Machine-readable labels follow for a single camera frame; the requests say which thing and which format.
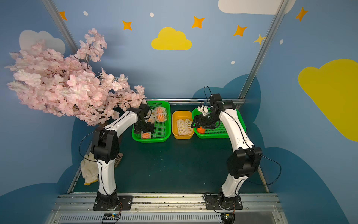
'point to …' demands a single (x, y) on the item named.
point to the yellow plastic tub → (176, 115)
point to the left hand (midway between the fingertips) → (148, 129)
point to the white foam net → (182, 129)
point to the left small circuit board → (110, 216)
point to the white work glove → (90, 169)
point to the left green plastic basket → (162, 130)
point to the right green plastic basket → (220, 131)
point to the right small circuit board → (228, 218)
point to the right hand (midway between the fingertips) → (200, 125)
